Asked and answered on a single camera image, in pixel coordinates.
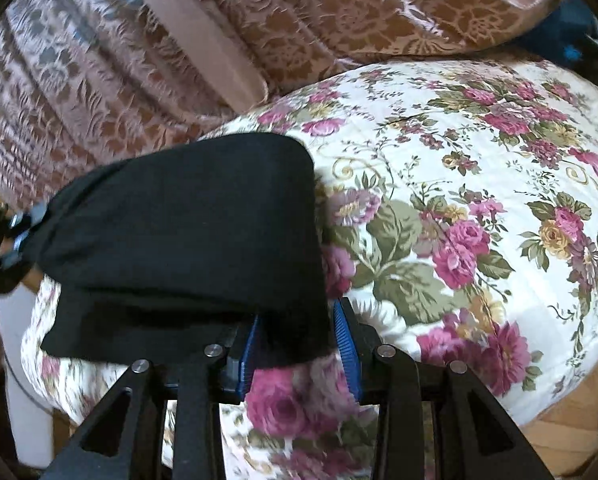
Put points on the brown floral curtain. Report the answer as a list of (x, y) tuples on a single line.
[(104, 85)]

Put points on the black pants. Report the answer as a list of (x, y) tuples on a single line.
[(179, 240)]

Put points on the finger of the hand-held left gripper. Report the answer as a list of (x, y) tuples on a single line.
[(21, 240)]

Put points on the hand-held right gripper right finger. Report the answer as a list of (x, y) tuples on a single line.
[(350, 355)]

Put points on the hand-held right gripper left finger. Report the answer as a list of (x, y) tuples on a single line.
[(244, 360)]

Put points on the blue object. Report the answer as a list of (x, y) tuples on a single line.
[(574, 20)]

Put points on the floral bedspread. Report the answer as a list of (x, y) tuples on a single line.
[(454, 185)]

